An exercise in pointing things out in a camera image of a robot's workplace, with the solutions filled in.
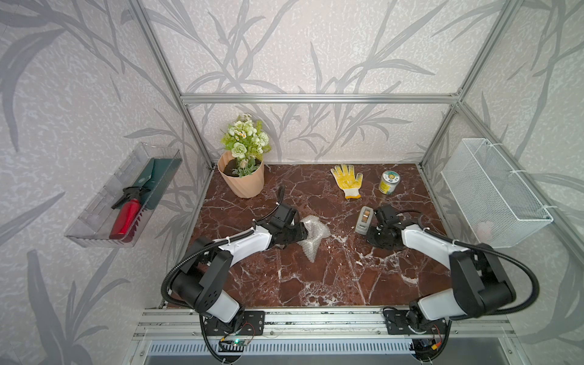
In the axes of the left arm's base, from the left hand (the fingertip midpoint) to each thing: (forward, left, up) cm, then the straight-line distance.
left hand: (306, 234), depth 89 cm
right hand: (0, -25, -3) cm, 25 cm away
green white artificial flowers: (+30, +24, +21) cm, 44 cm away
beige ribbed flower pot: (+20, +26, +4) cm, 33 cm away
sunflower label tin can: (+26, -38, +3) cm, 46 cm away
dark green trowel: (+6, +48, +27) cm, 55 cm away
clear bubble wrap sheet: (+1, -4, +3) cm, 5 cm away
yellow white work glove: (+32, -21, -4) cm, 38 cm away
